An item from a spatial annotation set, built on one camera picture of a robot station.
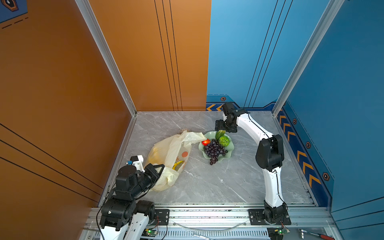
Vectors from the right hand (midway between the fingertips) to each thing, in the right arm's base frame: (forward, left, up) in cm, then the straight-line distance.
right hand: (220, 129), depth 97 cm
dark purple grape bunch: (-15, +6, -2) cm, 16 cm away
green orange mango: (-3, +1, -1) cm, 3 cm away
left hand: (-32, +29, +15) cm, 45 cm away
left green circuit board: (-55, +38, -11) cm, 67 cm away
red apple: (-10, +10, -1) cm, 14 cm away
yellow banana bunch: (-22, +28, -6) cm, 36 cm away
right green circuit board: (-55, -22, -12) cm, 60 cm away
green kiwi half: (-8, -2, -2) cm, 8 cm away
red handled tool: (-56, -44, -11) cm, 73 cm away
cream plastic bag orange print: (-23, +28, +9) cm, 37 cm away
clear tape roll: (+7, +25, -8) cm, 27 cm away
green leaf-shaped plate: (-2, +6, -4) cm, 8 cm away
